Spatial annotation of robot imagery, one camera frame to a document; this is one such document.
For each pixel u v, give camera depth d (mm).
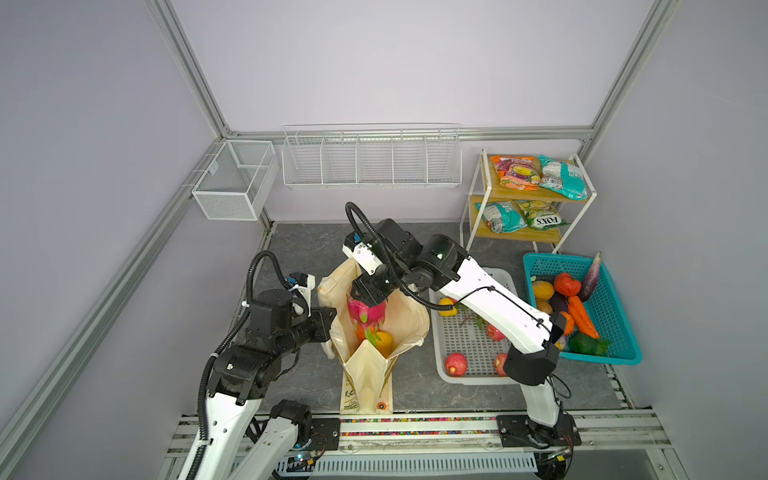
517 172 825
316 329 587
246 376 429
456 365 791
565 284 915
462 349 870
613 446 724
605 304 906
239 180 1031
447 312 475
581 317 916
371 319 659
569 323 845
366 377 712
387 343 800
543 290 943
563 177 820
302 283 589
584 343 829
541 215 964
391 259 490
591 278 938
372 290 572
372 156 990
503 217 962
